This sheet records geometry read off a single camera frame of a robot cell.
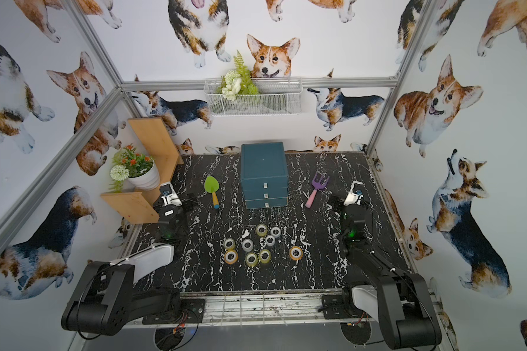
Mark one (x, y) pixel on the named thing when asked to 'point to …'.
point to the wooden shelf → (137, 207)
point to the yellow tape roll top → (261, 229)
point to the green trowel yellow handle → (212, 186)
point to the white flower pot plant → (131, 168)
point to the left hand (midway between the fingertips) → (174, 185)
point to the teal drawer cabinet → (264, 176)
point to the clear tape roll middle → (270, 240)
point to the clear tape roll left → (247, 244)
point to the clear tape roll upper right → (275, 232)
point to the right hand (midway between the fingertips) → (355, 186)
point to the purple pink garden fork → (317, 184)
